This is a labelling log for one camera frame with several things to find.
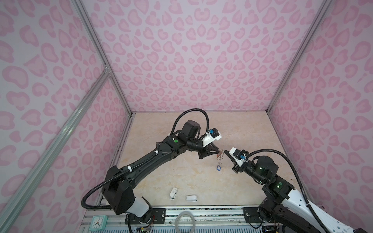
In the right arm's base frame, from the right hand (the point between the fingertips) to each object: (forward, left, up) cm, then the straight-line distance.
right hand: (226, 150), depth 69 cm
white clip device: (-14, +26, -21) cm, 37 cm away
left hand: (+1, +4, 0) cm, 4 cm away
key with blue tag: (0, +1, -22) cm, 22 cm away
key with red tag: (-1, +3, -1) cm, 4 cm away
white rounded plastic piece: (-16, +17, -23) cm, 33 cm away
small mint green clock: (-28, +61, -22) cm, 71 cm away
